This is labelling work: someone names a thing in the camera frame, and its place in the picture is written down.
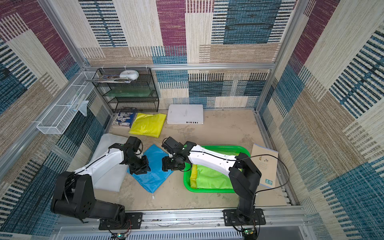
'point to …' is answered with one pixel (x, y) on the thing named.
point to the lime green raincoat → (209, 178)
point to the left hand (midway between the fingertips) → (149, 168)
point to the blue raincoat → (153, 180)
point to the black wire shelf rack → (139, 96)
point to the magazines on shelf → (111, 78)
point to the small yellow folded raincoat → (148, 124)
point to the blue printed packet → (125, 118)
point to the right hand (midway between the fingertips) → (166, 167)
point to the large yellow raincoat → (193, 176)
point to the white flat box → (185, 114)
